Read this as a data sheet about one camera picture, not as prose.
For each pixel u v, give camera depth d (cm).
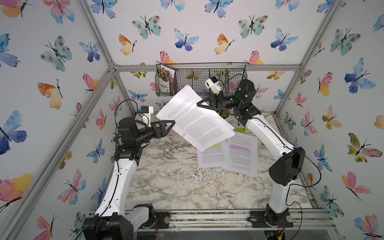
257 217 74
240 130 62
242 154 98
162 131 61
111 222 38
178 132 71
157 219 73
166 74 87
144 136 60
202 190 84
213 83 62
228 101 60
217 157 96
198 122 65
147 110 62
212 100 60
